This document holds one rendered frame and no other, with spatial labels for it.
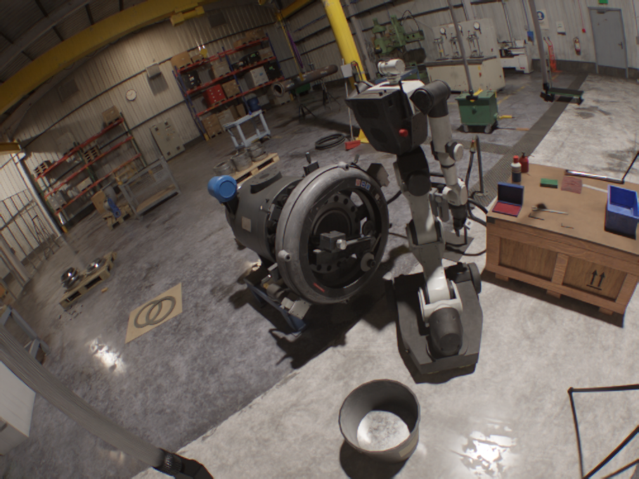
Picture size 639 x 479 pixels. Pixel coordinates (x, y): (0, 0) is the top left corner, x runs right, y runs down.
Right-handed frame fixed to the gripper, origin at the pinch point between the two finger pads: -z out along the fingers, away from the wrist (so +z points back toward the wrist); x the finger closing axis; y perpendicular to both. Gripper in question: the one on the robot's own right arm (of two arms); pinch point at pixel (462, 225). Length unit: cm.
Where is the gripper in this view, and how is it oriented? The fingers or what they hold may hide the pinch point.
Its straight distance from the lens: 169.4
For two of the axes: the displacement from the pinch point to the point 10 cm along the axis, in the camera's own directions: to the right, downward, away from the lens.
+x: 6.8, -7.1, 1.9
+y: -5.6, -3.4, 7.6
